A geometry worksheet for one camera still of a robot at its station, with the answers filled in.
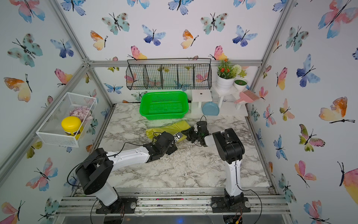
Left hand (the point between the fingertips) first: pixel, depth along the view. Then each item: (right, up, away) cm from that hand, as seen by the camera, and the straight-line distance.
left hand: (171, 137), depth 89 cm
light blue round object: (+30, +20, +27) cm, 45 cm away
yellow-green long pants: (0, +5, +11) cm, 12 cm away
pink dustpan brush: (+55, +28, +15) cm, 64 cm away
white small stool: (+21, +29, +18) cm, 40 cm away
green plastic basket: (-11, +23, +33) cm, 42 cm away
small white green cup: (+49, +37, +13) cm, 63 cm away
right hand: (+7, +3, +10) cm, 13 cm away
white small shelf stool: (+45, +27, +34) cm, 63 cm away
